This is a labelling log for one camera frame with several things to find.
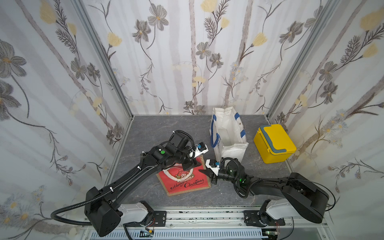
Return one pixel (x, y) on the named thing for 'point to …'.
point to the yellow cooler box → (274, 144)
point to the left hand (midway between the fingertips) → (200, 159)
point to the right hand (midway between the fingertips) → (201, 169)
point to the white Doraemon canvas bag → (227, 134)
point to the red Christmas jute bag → (176, 180)
